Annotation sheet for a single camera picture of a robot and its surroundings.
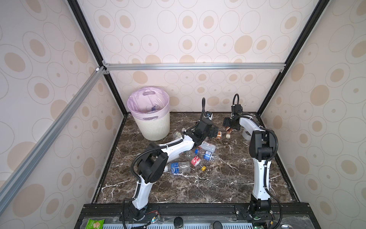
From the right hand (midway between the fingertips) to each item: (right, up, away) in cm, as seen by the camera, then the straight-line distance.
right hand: (229, 123), depth 108 cm
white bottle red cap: (-19, -15, -14) cm, 28 cm away
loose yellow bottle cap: (-22, -28, -22) cm, 42 cm away
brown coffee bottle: (-1, -6, -3) cm, 7 cm away
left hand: (-15, 0, -21) cm, 26 cm away
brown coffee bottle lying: (-9, -8, -8) cm, 15 cm away
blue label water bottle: (-57, +11, -5) cm, 58 cm away
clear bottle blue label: (-38, -27, -24) cm, 52 cm away
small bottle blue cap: (-19, -21, -18) cm, 34 cm away
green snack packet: (-77, -49, -39) cm, 100 cm away
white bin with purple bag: (-59, +11, -5) cm, 61 cm away
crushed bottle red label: (-27, -23, -21) cm, 41 cm away
